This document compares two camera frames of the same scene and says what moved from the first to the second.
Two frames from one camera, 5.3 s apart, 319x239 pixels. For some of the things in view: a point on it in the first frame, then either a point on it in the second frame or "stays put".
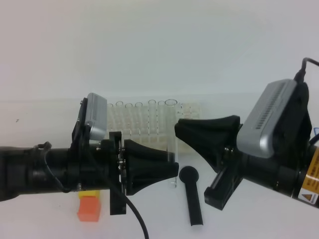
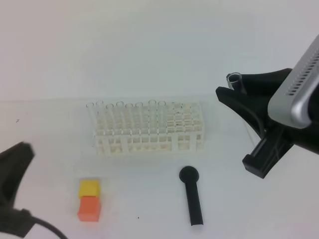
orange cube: x=88 y=209 stays put
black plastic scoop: x=189 y=175 stays put
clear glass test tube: x=171 y=109 to x=235 y=79
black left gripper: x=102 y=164 to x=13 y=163
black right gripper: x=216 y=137 to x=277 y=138
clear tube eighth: x=161 y=117 stays put
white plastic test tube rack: x=145 y=122 stays put
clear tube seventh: x=152 y=118 stays put
